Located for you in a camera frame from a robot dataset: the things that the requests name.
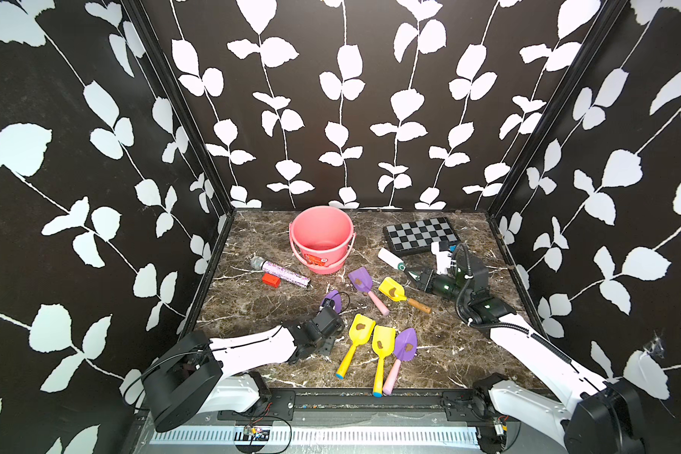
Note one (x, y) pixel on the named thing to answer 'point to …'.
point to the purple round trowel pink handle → (405, 349)
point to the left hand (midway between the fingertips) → (328, 333)
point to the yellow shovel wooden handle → (394, 290)
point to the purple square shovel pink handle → (360, 278)
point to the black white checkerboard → (418, 235)
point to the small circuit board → (255, 433)
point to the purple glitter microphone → (280, 271)
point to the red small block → (270, 280)
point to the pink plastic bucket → (322, 237)
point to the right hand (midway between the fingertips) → (403, 267)
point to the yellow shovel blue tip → (383, 339)
